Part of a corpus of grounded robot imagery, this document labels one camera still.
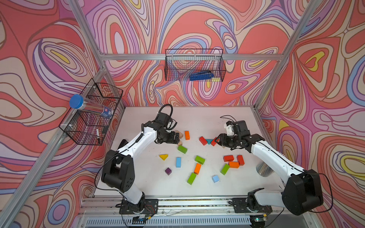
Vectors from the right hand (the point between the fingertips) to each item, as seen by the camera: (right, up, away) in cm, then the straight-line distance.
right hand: (218, 144), depth 84 cm
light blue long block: (-24, -12, +5) cm, 28 cm away
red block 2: (0, -1, +12) cm, 13 cm away
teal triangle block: (-3, 0, +12) cm, 12 cm away
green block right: (+4, -16, +2) cm, 16 cm away
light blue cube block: (-2, -19, -3) cm, 20 cm away
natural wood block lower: (-24, -1, +12) cm, 26 cm away
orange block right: (+10, -13, +3) cm, 17 cm away
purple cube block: (-30, -16, 0) cm, 34 cm away
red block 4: (+16, -11, +5) cm, 20 cm away
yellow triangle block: (-34, -9, +5) cm, 35 cm away
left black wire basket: (-73, +13, -11) cm, 75 cm away
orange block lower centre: (-13, -15, +2) cm, 20 cm away
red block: (-8, 0, +13) cm, 15 cm away
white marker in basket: (-65, +6, -12) cm, 66 cm away
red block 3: (+8, -10, +5) cm, 13 cm away
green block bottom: (-16, -20, -2) cm, 26 cm away
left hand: (-26, +2, +3) cm, 27 cm away
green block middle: (-11, -11, +6) cm, 16 cm away
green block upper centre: (-22, -5, +12) cm, 26 cm away
